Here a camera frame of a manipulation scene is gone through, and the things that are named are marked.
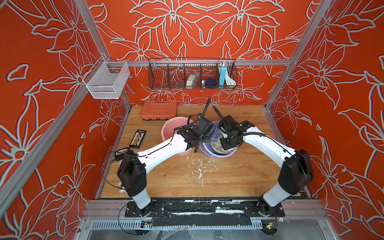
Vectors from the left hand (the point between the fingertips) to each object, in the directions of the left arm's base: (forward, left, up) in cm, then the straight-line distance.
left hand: (206, 132), depth 81 cm
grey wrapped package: (+30, +10, +13) cm, 34 cm away
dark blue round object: (+33, -2, +10) cm, 34 cm away
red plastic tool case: (+28, +36, -13) cm, 47 cm away
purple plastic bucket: (-9, 0, 0) cm, 9 cm away
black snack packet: (+3, +45, -17) cm, 48 cm away
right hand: (-3, -10, -7) cm, 13 cm away
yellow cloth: (-3, -7, -9) cm, 12 cm away
